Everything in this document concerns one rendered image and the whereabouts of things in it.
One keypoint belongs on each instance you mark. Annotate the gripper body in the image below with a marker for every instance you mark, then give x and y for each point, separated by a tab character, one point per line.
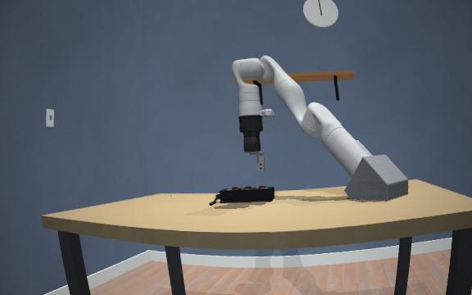
250	122

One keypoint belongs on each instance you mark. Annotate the black power strip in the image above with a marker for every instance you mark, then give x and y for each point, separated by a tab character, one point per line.
261	194

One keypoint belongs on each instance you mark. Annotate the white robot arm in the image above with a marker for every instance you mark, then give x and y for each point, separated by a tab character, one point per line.
340	144

